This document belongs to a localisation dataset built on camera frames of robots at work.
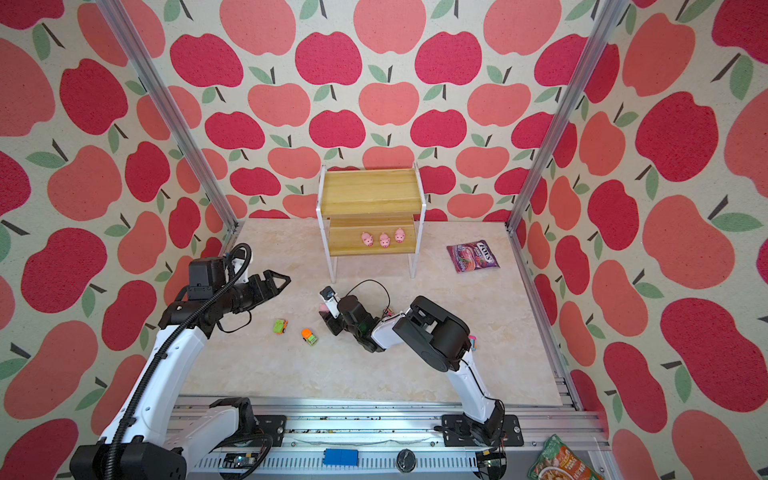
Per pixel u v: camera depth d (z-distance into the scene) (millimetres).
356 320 750
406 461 620
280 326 907
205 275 575
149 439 391
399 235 933
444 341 544
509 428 749
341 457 695
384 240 929
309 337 881
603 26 712
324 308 843
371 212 786
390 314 932
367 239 929
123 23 709
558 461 690
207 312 526
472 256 1075
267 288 678
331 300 821
